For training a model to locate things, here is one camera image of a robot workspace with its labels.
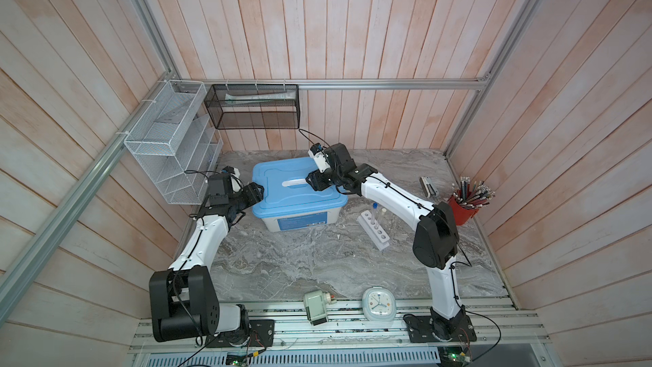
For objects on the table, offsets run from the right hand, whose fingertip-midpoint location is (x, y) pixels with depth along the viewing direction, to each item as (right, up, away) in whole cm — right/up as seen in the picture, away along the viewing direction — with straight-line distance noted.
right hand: (311, 176), depth 89 cm
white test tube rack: (+23, -20, +1) cm, 31 cm away
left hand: (-19, -6, -2) cm, 20 cm away
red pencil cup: (+53, -9, -4) cm, 54 cm away
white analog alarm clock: (+21, -39, -13) cm, 47 cm away
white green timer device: (+2, -38, -14) cm, 41 cm away
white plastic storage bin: (-3, -16, -1) cm, 16 cm away
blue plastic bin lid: (-9, -5, -3) cm, 10 cm away
